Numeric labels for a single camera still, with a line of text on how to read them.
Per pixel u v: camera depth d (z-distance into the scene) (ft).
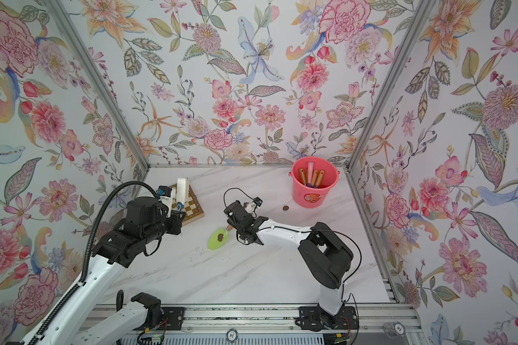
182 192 2.35
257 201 2.70
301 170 3.35
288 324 2.41
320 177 3.37
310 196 3.11
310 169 3.28
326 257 1.55
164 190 2.06
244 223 2.22
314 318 2.43
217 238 2.95
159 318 2.36
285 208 3.40
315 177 3.40
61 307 1.32
